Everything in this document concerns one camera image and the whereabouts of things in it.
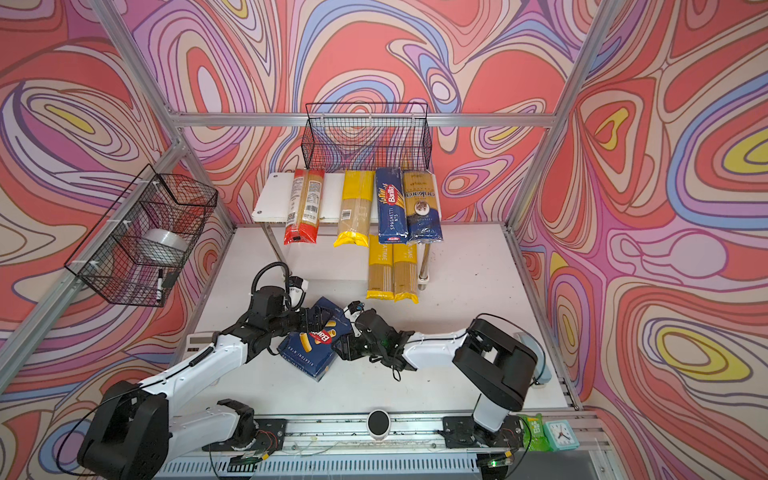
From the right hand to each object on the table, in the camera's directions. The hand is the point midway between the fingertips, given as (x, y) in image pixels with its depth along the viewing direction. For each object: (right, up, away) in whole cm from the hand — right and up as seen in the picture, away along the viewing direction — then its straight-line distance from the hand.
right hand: (342, 351), depth 83 cm
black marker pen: (-43, +18, -12) cm, 48 cm away
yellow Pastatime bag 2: (+19, +22, +11) cm, 31 cm away
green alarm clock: (+55, -17, -12) cm, 59 cm away
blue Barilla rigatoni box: (-8, +1, -3) cm, 8 cm away
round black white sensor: (+11, -13, -13) cm, 21 cm away
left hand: (-5, +11, +2) cm, 13 cm away
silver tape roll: (-42, +32, -10) cm, 54 cm away
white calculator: (-44, +1, +5) cm, 45 cm away
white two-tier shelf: (-17, +40, -6) cm, 44 cm away
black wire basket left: (-46, +30, -14) cm, 56 cm away
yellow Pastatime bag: (+11, +18, +10) cm, 24 cm away
